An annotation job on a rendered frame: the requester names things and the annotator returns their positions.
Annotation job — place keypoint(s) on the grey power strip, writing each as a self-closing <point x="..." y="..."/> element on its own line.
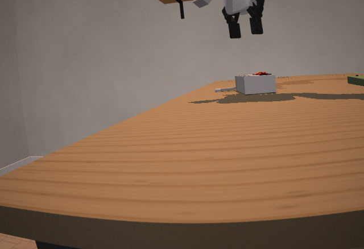
<point x="259" y="83"/>

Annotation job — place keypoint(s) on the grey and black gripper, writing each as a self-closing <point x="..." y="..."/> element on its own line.
<point x="242" y="7"/>

